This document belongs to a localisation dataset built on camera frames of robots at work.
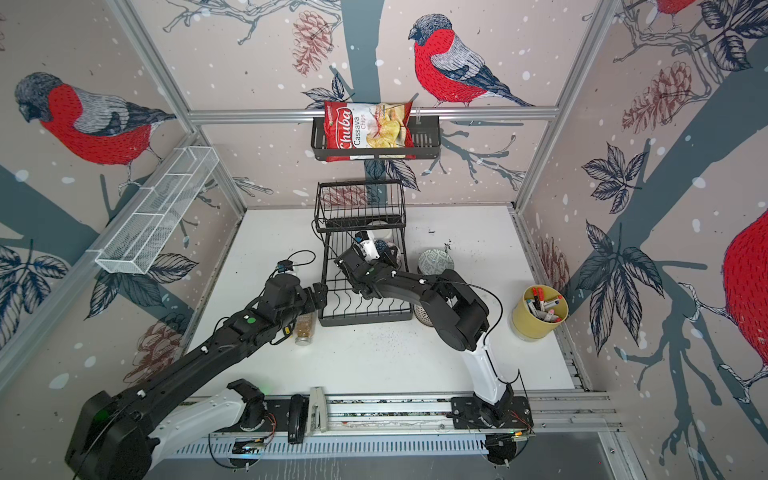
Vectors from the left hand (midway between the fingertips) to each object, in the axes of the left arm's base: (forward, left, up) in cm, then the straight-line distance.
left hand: (315, 291), depth 82 cm
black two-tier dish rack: (+27, -6, +6) cm, 28 cm away
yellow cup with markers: (-4, -64, -5) cm, 64 cm away
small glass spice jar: (-7, +4, -9) cm, 12 cm away
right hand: (+14, -22, -2) cm, 26 cm away
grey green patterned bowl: (+15, -36, -8) cm, 40 cm away
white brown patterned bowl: (-3, -31, -10) cm, 33 cm away
